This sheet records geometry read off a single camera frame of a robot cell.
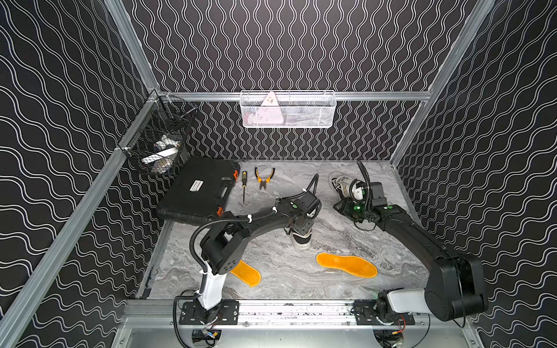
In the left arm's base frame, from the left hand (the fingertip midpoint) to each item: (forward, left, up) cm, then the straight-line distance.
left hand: (303, 220), depth 90 cm
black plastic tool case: (+13, +47, -1) cm, 49 cm away
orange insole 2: (-15, -19, -7) cm, 25 cm away
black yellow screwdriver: (+23, +29, -6) cm, 37 cm away
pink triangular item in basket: (+35, +17, +28) cm, 47 cm away
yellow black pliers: (+24, +20, -6) cm, 31 cm away
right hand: (+4, -14, +6) cm, 15 cm away
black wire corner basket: (+24, +66, +18) cm, 72 cm away
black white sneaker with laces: (-9, 0, -2) cm, 9 cm away
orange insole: (-21, +20, -6) cm, 30 cm away
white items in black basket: (+4, +50, +27) cm, 57 cm away
